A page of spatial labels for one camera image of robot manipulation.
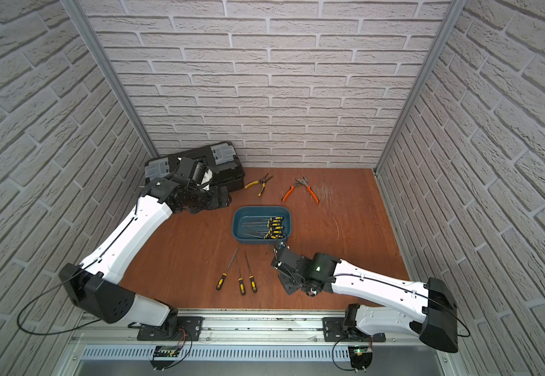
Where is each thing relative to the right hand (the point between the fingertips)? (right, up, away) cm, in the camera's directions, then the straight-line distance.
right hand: (290, 276), depth 75 cm
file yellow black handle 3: (-8, +15, +23) cm, 28 cm away
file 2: (-4, +12, +21) cm, 25 cm away
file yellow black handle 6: (-9, +10, +19) cm, 23 cm away
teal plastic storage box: (-12, +13, +23) cm, 29 cm away
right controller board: (+22, -23, -5) cm, 32 cm away
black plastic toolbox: (-30, +43, +25) cm, 58 cm away
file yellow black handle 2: (-6, +16, +25) cm, 30 cm away
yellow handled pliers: (-12, +33, +38) cm, 52 cm away
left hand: (-22, +26, +2) cm, 34 cm away
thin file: (-18, -4, +8) cm, 20 cm away
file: (-25, -3, +10) cm, 27 cm away
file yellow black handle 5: (-8, +9, +17) cm, 21 cm away
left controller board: (-41, -23, -3) cm, 47 cm away
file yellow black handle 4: (-7, +11, +19) cm, 23 cm away
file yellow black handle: (-13, -6, +7) cm, 16 cm away
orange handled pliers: (+9, +33, +38) cm, 51 cm away
